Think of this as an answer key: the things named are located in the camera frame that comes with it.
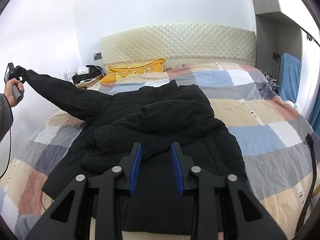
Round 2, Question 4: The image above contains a black puffer jacket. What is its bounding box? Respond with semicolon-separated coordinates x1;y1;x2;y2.
26;70;248;235

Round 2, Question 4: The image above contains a person's left hand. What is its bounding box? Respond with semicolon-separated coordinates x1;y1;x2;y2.
3;78;24;107

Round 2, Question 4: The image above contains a grey fleece left sleeve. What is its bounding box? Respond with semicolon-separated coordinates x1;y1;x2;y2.
0;94;14;141

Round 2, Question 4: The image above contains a white box on nightstand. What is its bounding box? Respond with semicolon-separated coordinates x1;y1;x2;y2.
77;66;90;75

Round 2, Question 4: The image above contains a wooden nightstand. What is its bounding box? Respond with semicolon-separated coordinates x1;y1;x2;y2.
75;74;104;89

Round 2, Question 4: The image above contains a patchwork checkered bed quilt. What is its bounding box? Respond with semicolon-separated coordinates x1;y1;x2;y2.
1;62;319;239

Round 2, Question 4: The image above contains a yellow pillow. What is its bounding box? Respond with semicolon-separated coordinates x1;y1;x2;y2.
100;57;166;83

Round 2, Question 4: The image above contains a cream quilted headboard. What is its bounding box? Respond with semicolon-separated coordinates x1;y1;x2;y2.
100;23;257;70

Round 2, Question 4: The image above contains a blue towel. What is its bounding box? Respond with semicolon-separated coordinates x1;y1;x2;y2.
278;53;302;103

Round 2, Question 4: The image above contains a wall power socket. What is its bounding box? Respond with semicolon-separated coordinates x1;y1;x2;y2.
93;53;102;61

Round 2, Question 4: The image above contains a white charging cable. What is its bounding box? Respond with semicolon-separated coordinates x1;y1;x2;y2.
86;63;155;79

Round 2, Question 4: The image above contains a black strap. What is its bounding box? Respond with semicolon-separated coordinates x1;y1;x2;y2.
294;133;318;235

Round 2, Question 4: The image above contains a grey wall cabinet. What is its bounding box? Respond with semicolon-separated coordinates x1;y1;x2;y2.
252;0;302;76

